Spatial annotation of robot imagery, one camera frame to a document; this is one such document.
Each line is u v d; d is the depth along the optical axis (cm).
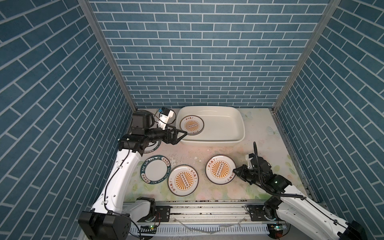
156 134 59
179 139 63
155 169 89
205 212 75
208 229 70
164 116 61
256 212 74
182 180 85
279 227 71
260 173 61
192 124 108
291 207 54
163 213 73
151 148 96
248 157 77
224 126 110
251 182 70
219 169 84
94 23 75
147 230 72
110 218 36
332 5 70
